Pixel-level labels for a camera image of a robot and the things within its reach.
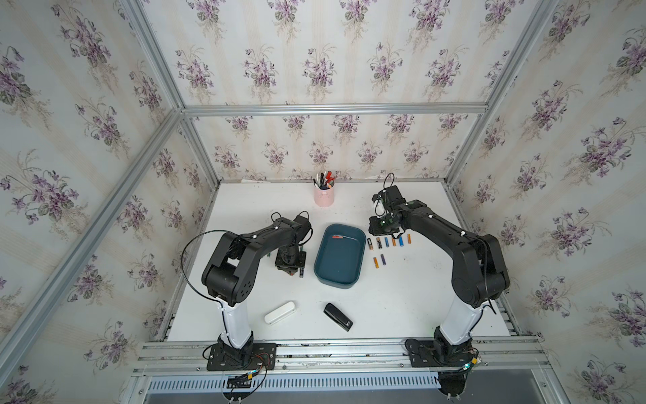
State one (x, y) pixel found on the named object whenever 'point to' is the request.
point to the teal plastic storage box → (338, 263)
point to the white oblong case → (280, 313)
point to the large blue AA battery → (400, 241)
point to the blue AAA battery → (386, 241)
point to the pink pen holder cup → (324, 197)
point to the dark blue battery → (301, 272)
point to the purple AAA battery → (383, 259)
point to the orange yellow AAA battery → (376, 262)
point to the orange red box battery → (337, 237)
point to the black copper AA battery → (370, 243)
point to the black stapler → (338, 316)
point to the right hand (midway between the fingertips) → (375, 229)
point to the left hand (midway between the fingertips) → (297, 273)
